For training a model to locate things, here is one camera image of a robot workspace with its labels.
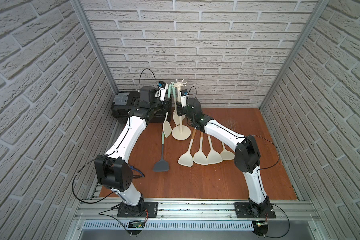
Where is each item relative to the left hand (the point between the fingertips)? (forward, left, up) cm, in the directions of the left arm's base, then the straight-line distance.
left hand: (171, 96), depth 79 cm
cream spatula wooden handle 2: (-21, -18, -32) cm, 43 cm away
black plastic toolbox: (+13, +34, -16) cm, 40 cm away
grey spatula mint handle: (-26, +6, -33) cm, 42 cm away
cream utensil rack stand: (-2, -5, -32) cm, 32 cm away
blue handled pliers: (-32, +20, -34) cm, 51 cm away
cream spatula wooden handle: (-22, -9, -32) cm, 40 cm away
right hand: (+4, -5, -8) cm, 10 cm away
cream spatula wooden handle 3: (-21, -26, -31) cm, 46 cm away
